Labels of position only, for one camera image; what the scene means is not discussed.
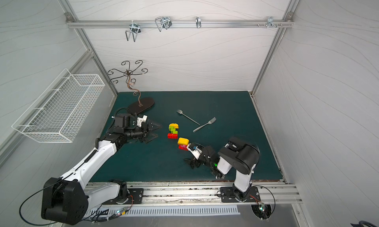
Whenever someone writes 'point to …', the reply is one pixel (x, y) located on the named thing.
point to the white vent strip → (124, 211)
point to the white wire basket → (56, 114)
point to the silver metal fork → (211, 121)
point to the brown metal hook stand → (141, 104)
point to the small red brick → (172, 136)
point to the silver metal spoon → (180, 111)
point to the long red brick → (183, 147)
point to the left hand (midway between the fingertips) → (159, 131)
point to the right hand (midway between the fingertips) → (190, 150)
